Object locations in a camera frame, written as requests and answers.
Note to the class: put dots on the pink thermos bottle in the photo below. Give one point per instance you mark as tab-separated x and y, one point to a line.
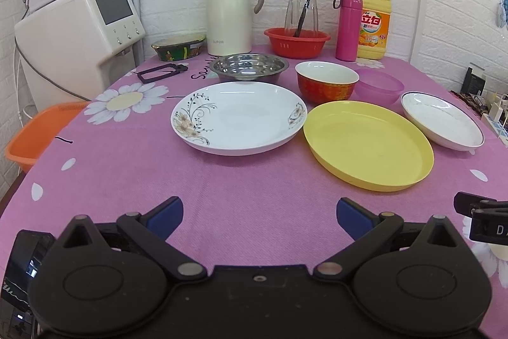
349	23

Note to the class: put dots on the black stirring stick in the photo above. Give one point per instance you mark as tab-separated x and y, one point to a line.
302	19

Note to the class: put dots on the white water dispenser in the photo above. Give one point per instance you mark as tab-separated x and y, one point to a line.
73	50

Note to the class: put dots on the cream thermos jug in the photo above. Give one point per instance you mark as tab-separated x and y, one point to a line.
229	25

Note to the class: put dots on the purple plastic bowl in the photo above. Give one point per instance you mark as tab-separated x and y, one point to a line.
378	87

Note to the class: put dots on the black box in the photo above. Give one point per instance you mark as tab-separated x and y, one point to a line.
474	81

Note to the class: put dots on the red plastic basket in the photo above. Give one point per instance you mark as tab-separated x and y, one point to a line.
308	45

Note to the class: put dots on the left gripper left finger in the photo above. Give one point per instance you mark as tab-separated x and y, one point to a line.
150	231

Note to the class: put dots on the stainless steel bowl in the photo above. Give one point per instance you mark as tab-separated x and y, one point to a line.
249	67

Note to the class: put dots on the instant noodle bowl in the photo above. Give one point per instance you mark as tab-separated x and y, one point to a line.
179	47

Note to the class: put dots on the white blue-rimmed plate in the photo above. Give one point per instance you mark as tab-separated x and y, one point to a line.
442	122

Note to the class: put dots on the glass carafe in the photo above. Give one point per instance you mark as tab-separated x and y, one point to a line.
293	14

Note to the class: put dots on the red and white bowl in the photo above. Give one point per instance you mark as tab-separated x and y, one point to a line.
321	82

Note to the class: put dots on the orange plastic stool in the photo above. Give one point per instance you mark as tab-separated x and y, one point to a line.
27	146

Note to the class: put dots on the yellow detergent bottle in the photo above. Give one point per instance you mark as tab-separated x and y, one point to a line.
374	29

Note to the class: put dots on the white floral plate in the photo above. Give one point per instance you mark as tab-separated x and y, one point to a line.
238	119

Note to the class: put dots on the yellow plastic plate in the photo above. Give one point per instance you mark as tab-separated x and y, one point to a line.
368	146

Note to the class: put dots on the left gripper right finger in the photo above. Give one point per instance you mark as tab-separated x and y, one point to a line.
371	234

